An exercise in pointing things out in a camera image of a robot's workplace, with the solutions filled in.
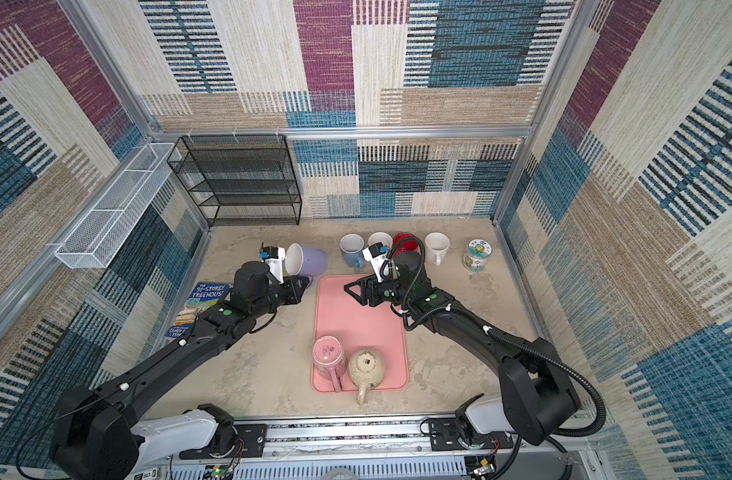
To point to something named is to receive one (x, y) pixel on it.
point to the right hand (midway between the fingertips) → (353, 289)
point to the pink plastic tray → (342, 315)
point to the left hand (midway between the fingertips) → (308, 275)
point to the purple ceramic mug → (307, 261)
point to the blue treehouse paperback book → (203, 296)
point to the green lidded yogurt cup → (478, 250)
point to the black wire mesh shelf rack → (240, 179)
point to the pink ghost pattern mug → (330, 360)
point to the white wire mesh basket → (93, 243)
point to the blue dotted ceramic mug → (351, 245)
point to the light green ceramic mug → (380, 237)
